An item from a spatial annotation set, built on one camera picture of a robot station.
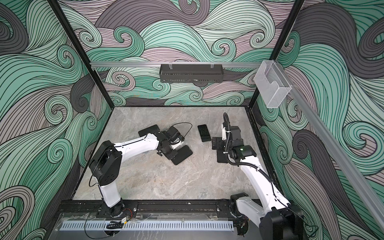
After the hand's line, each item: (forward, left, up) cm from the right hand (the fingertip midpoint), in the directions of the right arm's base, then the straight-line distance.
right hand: (220, 140), depth 81 cm
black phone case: (-1, +21, -15) cm, 26 cm away
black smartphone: (+15, +7, -16) cm, 23 cm away
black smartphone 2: (+18, +43, -15) cm, 49 cm away
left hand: (-2, +28, -11) cm, 30 cm away
